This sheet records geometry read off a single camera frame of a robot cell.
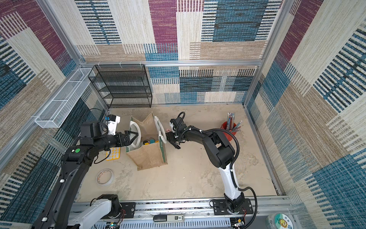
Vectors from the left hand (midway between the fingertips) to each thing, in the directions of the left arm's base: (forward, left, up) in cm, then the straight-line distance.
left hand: (132, 134), depth 72 cm
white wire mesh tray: (+9, +37, +8) cm, 39 cm away
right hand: (+13, -18, -25) cm, 34 cm away
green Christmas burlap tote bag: (-3, -6, -11) cm, 13 cm away
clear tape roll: (-12, +20, -26) cm, 35 cm away
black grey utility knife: (+9, -20, -25) cm, 33 cm away
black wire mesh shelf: (+49, +20, -7) cm, 53 cm away
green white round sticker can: (-34, -67, -18) cm, 78 cm away
